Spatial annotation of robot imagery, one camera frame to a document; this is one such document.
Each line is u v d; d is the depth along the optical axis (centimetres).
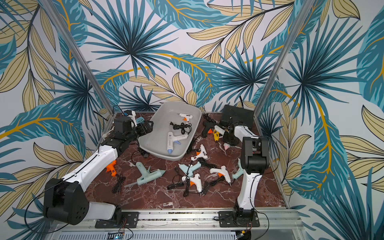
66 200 40
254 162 56
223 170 88
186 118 114
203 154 95
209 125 110
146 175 84
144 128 74
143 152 95
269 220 69
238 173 88
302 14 71
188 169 88
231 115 118
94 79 98
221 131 104
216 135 103
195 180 85
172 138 100
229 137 88
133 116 75
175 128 107
